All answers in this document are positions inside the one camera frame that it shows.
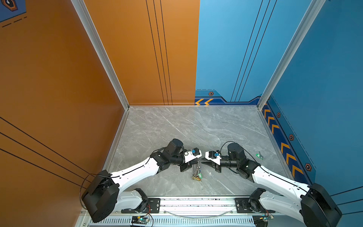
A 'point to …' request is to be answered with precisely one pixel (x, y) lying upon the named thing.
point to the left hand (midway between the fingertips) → (196, 160)
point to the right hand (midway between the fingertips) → (202, 159)
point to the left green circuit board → (139, 220)
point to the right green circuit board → (261, 221)
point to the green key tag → (258, 155)
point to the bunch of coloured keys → (197, 176)
